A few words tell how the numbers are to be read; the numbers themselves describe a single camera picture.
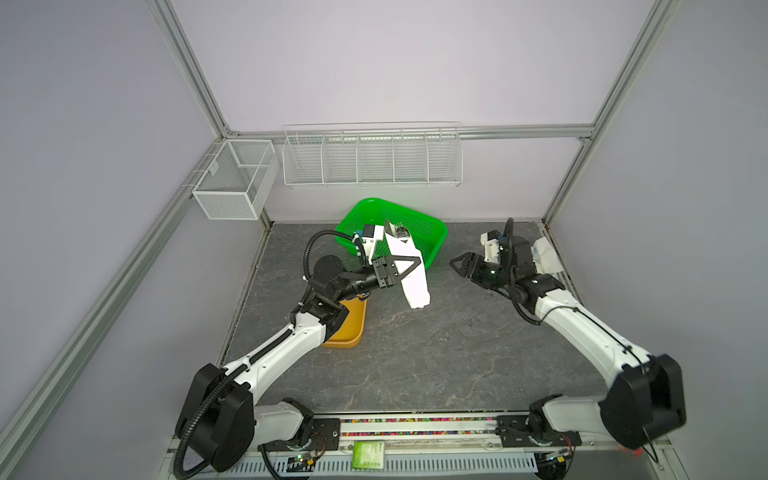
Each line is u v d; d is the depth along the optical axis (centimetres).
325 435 74
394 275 62
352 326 90
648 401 41
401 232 63
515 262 62
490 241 75
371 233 64
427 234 115
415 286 64
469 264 72
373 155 98
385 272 60
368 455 70
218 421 40
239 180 102
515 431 71
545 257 101
